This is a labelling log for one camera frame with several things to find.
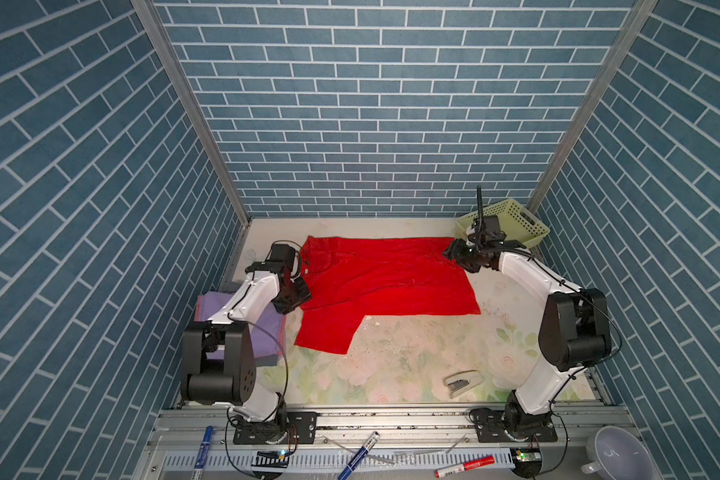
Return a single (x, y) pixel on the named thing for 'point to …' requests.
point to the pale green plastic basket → (516, 222)
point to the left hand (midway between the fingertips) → (312, 296)
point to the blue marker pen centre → (358, 456)
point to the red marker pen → (466, 466)
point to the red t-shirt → (349, 278)
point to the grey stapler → (461, 381)
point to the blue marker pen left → (198, 469)
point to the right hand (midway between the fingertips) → (451, 253)
